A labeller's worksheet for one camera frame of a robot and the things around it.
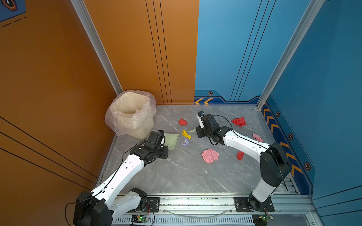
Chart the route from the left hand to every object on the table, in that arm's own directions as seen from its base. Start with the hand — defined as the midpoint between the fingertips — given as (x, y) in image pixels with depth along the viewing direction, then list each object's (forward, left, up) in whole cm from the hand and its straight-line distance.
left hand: (166, 149), depth 82 cm
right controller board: (-32, -50, -12) cm, 61 cm away
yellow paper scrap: (+18, -10, -11) cm, 24 cm away
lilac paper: (+11, -12, -10) cm, 19 cm away
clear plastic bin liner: (+29, +29, +2) cm, 41 cm away
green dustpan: (+6, -2, +2) cm, 6 cm away
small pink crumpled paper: (+15, -62, -10) cm, 65 cm away
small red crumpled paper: (+29, -8, -11) cm, 32 cm away
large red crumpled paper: (+29, -53, -10) cm, 62 cm away
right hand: (+14, -18, +2) cm, 23 cm away
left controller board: (-32, +12, -13) cm, 37 cm away
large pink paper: (+1, -27, -9) cm, 28 cm away
